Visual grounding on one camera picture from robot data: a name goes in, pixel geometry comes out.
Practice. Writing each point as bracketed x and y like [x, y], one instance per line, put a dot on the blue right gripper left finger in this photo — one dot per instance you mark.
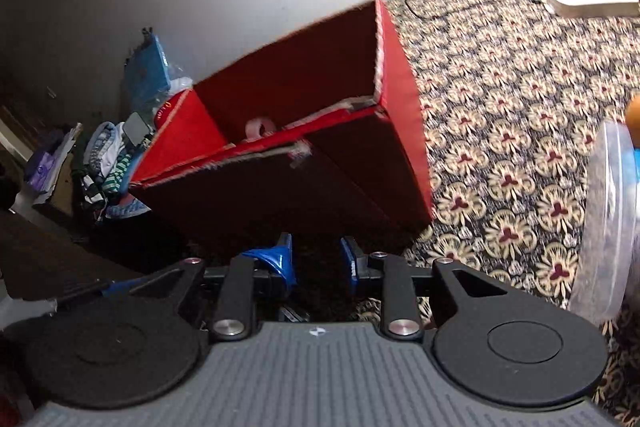
[255, 283]

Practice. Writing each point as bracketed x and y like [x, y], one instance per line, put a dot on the blue plastic bag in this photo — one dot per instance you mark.
[150, 79]

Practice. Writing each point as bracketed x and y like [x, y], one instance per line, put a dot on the floral patterned mattress cover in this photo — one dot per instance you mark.
[512, 98]

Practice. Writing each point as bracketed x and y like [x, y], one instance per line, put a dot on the clear tape roll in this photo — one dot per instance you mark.
[258, 128]

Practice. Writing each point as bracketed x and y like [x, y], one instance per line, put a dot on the clear plastic bag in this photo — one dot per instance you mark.
[608, 273]

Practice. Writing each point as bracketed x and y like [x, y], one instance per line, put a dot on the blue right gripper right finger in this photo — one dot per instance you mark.
[388, 278]

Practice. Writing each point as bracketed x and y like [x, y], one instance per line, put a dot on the red cardboard box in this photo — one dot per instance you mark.
[348, 156]

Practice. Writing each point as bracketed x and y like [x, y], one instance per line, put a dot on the pile of folded clothes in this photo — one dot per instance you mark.
[109, 158]

